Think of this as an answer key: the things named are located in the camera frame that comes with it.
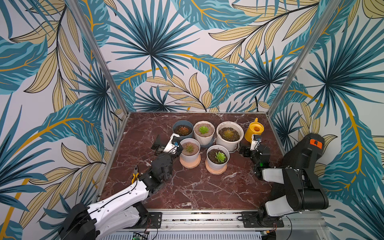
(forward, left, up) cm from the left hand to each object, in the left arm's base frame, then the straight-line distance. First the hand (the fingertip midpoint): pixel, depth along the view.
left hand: (166, 138), depth 74 cm
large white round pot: (+13, -36, -13) cm, 40 cm away
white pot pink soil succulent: (-1, -12, -18) cm, 22 cm away
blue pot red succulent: (+18, -7, -15) cm, 25 cm away
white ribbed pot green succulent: (+16, -20, -14) cm, 29 cm away
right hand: (+9, -48, -16) cm, 52 cm away
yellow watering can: (+22, -56, -18) cm, 63 cm away
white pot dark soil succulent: (-2, -27, -14) cm, 31 cm away
